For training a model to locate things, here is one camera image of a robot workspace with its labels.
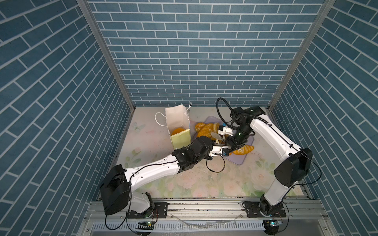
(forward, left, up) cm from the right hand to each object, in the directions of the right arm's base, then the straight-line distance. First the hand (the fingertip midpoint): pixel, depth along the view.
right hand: (226, 149), depth 75 cm
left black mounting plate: (-27, +33, -18) cm, 46 cm away
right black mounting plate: (-23, -15, -19) cm, 33 cm away
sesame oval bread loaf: (+20, +12, -10) cm, 26 cm away
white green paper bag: (+23, +30, -2) cm, 37 cm away
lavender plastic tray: (+5, -10, -19) cm, 22 cm away
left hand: (+4, +7, +2) cm, 8 cm away
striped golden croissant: (+10, -15, -15) cm, 23 cm away
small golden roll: (+25, +16, -13) cm, 33 cm away
